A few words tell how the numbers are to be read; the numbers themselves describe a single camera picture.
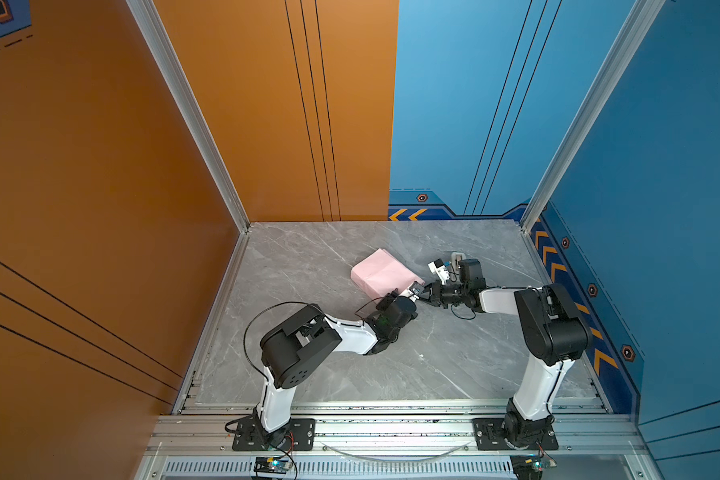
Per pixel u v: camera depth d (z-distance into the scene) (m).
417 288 0.79
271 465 0.71
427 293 0.88
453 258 1.04
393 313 0.71
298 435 0.74
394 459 0.71
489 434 0.73
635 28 0.72
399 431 0.76
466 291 0.80
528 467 0.70
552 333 0.51
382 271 0.97
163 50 0.74
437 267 0.91
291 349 0.51
